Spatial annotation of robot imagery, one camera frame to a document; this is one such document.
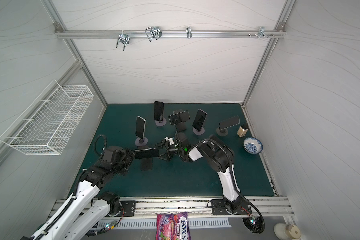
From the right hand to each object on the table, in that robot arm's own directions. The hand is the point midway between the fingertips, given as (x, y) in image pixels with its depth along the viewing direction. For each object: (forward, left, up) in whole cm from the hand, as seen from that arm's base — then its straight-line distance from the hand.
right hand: (155, 148), depth 86 cm
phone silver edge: (+12, +12, +3) cm, 17 cm away
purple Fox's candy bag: (-36, -13, -7) cm, 39 cm away
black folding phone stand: (-5, +6, -9) cm, 12 cm away
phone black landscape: (-3, +3, 0) cm, 4 cm away
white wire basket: (-5, +47, +24) cm, 53 cm away
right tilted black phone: (+22, -26, +1) cm, 34 cm away
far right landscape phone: (+24, -49, -3) cm, 55 cm away
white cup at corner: (-35, -62, -2) cm, 71 cm away
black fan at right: (-32, -53, -14) cm, 64 cm away
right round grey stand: (+19, -25, -9) cm, 32 cm away
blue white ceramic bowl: (+10, -61, -9) cm, 62 cm away
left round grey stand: (+9, +14, -9) cm, 18 cm away
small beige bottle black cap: (+17, -54, -3) cm, 57 cm away
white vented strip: (-37, +18, -8) cm, 42 cm away
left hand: (-5, +9, +3) cm, 11 cm away
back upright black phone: (+27, +2, +3) cm, 27 cm away
